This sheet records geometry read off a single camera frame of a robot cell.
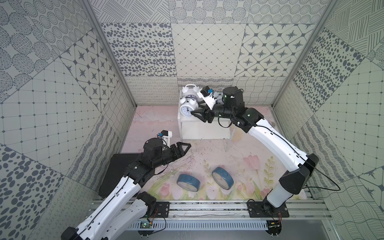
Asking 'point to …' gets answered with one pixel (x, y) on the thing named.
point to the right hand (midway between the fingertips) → (196, 109)
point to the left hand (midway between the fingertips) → (191, 149)
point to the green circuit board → (144, 225)
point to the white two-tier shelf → (193, 127)
